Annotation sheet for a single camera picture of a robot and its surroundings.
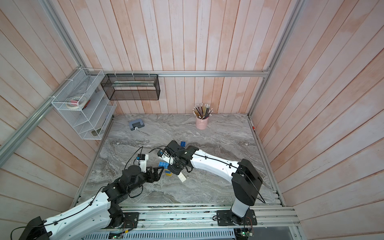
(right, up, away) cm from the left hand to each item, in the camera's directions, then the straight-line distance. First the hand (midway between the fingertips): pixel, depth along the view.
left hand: (158, 169), depth 81 cm
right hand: (+8, +2, +2) cm, 8 cm away
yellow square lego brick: (+6, -5, +6) cm, 10 cm away
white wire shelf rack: (-35, +27, -1) cm, 45 cm away
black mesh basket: (-22, +52, +19) cm, 60 cm away
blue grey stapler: (-22, +27, +31) cm, 47 cm away
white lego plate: (+13, -6, +5) cm, 15 cm away
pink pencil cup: (+26, +26, +27) cm, 46 cm away
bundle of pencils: (+27, +35, +26) cm, 52 cm away
